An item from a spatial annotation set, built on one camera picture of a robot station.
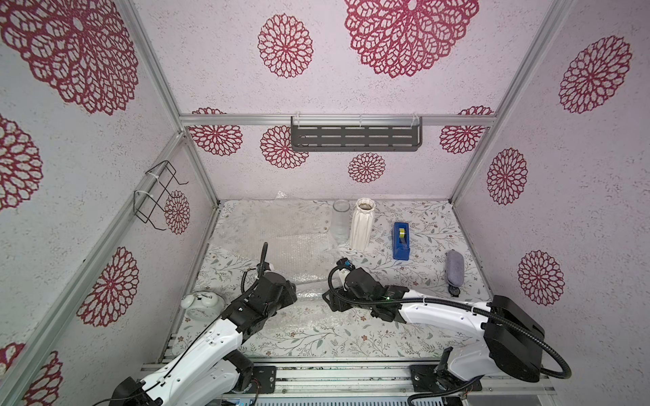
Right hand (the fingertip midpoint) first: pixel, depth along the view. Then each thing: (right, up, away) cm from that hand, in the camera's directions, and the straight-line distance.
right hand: (327, 293), depth 81 cm
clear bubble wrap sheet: (-13, +18, +29) cm, 36 cm away
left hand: (-11, 0, +2) cm, 12 cm away
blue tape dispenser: (+30, +15, +19) cm, 39 cm away
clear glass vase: (+5, +23, +19) cm, 30 cm away
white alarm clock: (-38, -3, -4) cm, 38 cm away
